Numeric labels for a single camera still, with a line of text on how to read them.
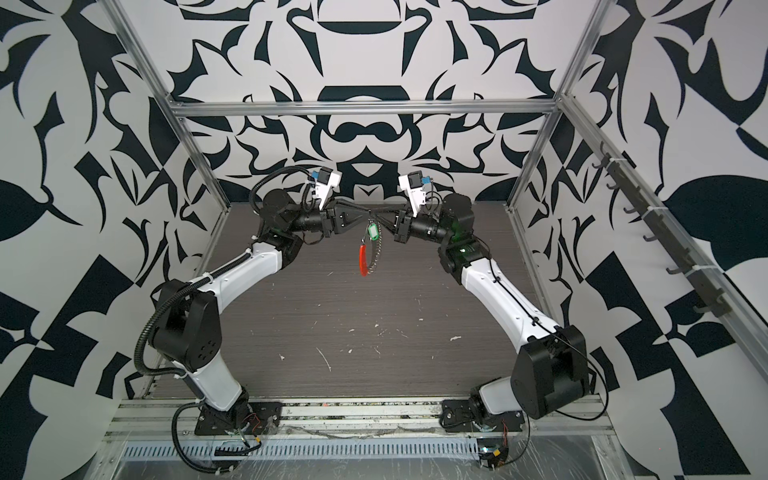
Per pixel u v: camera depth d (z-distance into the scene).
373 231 0.70
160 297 0.48
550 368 0.41
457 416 0.74
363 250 0.67
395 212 0.64
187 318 0.52
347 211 0.67
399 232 0.63
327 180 0.64
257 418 0.73
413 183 0.62
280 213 0.61
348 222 0.68
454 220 0.57
